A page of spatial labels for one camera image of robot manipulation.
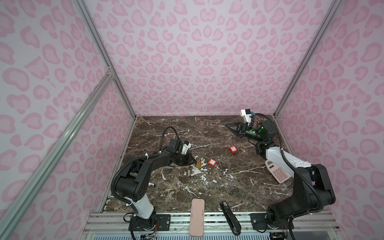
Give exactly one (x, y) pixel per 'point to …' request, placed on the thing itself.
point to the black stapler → (235, 226)
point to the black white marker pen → (150, 184)
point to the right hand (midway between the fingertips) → (228, 127)
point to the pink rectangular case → (196, 227)
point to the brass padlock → (198, 164)
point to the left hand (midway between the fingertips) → (197, 159)
